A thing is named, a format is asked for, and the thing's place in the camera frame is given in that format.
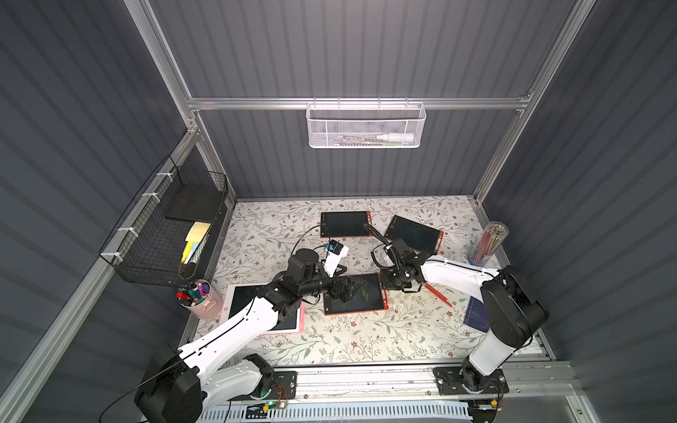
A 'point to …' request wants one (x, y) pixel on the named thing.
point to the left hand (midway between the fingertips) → (358, 280)
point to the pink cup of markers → (199, 298)
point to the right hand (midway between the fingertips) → (385, 283)
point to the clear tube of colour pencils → (491, 238)
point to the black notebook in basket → (197, 204)
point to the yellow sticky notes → (193, 240)
